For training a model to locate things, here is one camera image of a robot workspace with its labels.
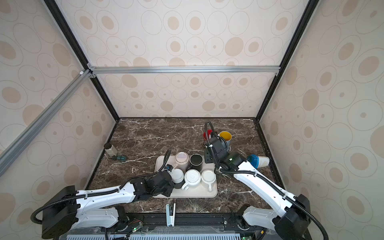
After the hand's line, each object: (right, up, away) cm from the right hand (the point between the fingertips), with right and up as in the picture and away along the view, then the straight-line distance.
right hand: (210, 151), depth 79 cm
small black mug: (-7, -6, +7) cm, 12 cm away
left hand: (-18, -19, +2) cm, 26 cm away
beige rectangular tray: (-5, -23, +6) cm, 24 cm away
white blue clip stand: (-20, -33, -6) cm, 39 cm away
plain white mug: (-1, -16, +3) cm, 16 cm away
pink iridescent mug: (-15, -6, +5) cm, 17 cm away
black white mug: (-17, -14, -1) cm, 22 cm away
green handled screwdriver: (-55, -6, +16) cm, 57 cm away
